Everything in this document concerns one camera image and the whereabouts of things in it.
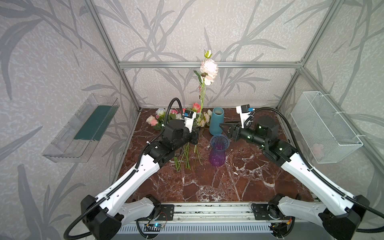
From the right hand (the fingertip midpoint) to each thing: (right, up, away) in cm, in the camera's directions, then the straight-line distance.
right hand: (223, 118), depth 66 cm
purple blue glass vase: (0, -14, +17) cm, 22 cm away
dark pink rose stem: (-14, +9, +45) cm, 47 cm away
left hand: (-9, -2, +4) cm, 10 cm away
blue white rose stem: (-39, +5, +42) cm, 58 cm away
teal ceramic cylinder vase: (0, +1, +26) cm, 26 cm away
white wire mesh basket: (+45, -7, -3) cm, 45 cm away
